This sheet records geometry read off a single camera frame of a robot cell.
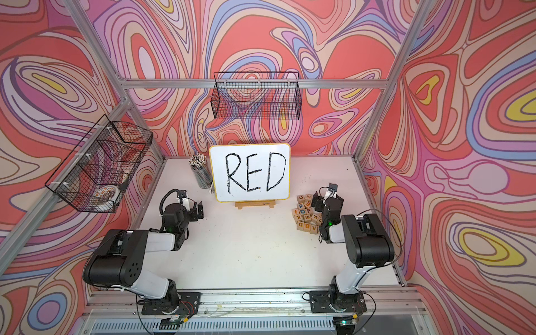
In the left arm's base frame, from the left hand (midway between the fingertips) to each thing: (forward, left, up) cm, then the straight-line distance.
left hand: (193, 202), depth 94 cm
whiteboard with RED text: (+8, -28, +12) cm, 31 cm away
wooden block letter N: (+5, -54, -3) cm, 55 cm away
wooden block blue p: (0, -50, -3) cm, 50 cm away
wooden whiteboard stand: (0, -22, -2) cm, 22 cm away
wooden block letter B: (-11, -52, -3) cm, 53 cm away
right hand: (+3, -62, 0) cm, 62 cm away
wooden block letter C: (+4, -50, -3) cm, 51 cm away
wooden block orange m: (+2, -54, -3) cm, 54 cm away
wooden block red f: (-3, -47, -4) cm, 47 cm away
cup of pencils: (+13, -3, +8) cm, 16 cm away
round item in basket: (-9, +22, +20) cm, 31 cm away
